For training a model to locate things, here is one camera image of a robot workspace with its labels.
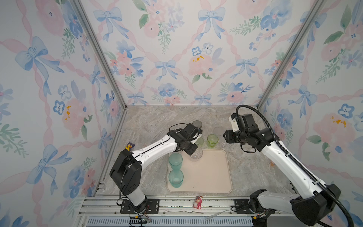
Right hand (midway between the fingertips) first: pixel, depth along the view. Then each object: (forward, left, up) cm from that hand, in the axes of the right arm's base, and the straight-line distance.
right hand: (226, 134), depth 78 cm
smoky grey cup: (+22, +14, -19) cm, 32 cm away
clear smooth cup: (-4, +16, -18) cm, 24 cm away
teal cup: (-18, +28, -20) cm, 38 cm away
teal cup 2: (-6, +29, -23) cm, 37 cm away
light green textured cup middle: (+7, +13, -20) cm, 25 cm away
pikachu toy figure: (+2, +60, -18) cm, 63 cm away
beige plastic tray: (-13, +6, -26) cm, 29 cm away
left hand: (-3, +18, -9) cm, 21 cm away
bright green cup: (+8, +4, -19) cm, 21 cm away
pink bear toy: (-31, +16, -19) cm, 39 cm away
